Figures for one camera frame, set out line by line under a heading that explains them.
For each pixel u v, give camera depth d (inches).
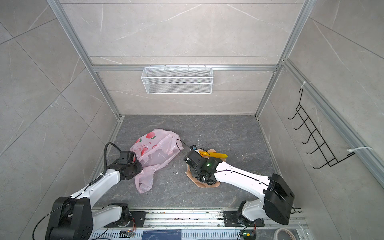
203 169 22.4
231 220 28.7
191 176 32.8
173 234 27.2
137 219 28.9
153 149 35.4
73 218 15.9
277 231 27.1
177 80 39.7
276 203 15.6
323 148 24.7
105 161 24.3
